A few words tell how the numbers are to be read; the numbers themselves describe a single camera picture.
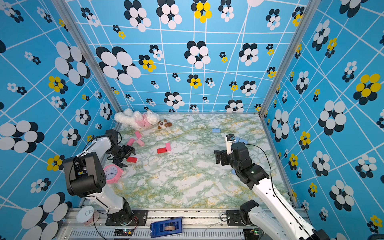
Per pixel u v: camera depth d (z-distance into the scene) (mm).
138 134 1077
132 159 961
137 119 1008
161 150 990
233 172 886
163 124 1085
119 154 770
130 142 1019
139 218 736
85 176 471
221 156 675
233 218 732
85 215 697
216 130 1085
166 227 659
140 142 1019
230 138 655
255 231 705
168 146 1017
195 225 722
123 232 721
